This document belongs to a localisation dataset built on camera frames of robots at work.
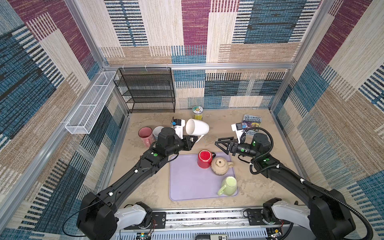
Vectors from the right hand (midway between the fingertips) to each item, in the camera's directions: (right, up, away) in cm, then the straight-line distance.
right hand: (217, 144), depth 74 cm
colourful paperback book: (+29, +12, +38) cm, 49 cm away
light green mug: (+7, -21, 0) cm, 22 cm away
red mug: (-5, -10, +11) cm, 16 cm away
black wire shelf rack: (-45, +34, +36) cm, 67 cm away
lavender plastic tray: (-15, -22, +11) cm, 29 cm away
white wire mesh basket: (-63, +12, -2) cm, 64 cm away
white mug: (-10, +8, -3) cm, 14 cm away
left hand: (-9, +4, 0) cm, 10 cm away
